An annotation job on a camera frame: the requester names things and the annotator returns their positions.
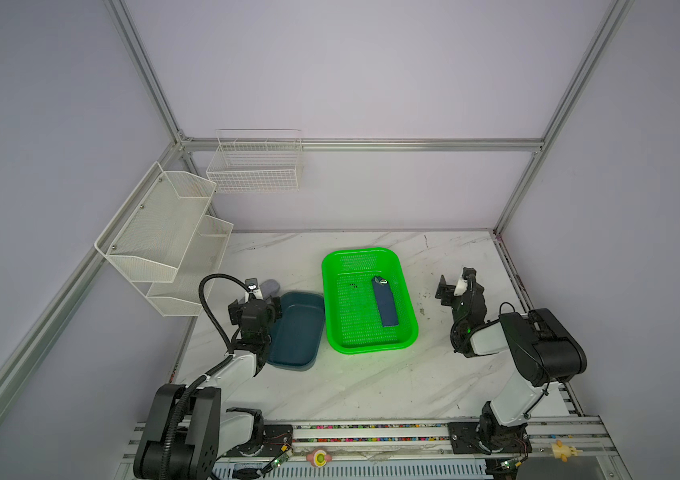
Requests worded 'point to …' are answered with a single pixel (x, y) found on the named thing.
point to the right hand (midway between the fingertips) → (456, 276)
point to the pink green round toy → (319, 458)
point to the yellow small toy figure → (563, 451)
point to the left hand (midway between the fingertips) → (253, 299)
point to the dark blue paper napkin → (387, 302)
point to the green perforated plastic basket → (354, 322)
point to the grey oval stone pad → (270, 288)
